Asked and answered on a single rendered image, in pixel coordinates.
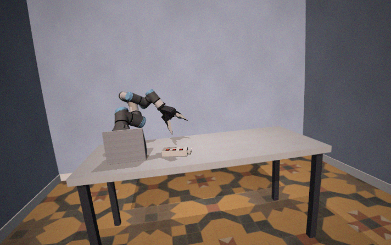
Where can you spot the white power strip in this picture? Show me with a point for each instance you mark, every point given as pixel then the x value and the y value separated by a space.
pixel 175 151

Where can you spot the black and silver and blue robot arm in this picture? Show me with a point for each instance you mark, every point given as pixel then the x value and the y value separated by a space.
pixel 124 118

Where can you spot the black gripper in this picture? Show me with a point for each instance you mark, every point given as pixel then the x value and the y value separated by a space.
pixel 166 117

